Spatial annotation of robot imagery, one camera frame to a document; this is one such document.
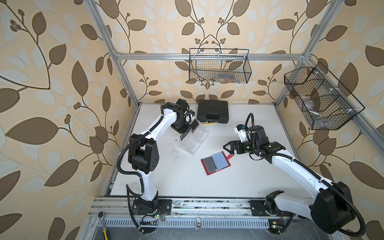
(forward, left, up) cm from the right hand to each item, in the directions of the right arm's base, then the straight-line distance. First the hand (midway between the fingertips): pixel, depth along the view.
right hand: (229, 146), depth 82 cm
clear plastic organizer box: (+10, +20, -9) cm, 24 cm away
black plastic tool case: (+34, +6, -8) cm, 35 cm away
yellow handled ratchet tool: (-29, +66, -11) cm, 73 cm away
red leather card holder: (-4, +7, -12) cm, 15 cm away
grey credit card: (+19, +20, -5) cm, 28 cm away
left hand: (+12, +27, +1) cm, 29 cm away
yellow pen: (+26, +9, -13) cm, 30 cm away
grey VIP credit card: (-4, +11, -14) cm, 18 cm away
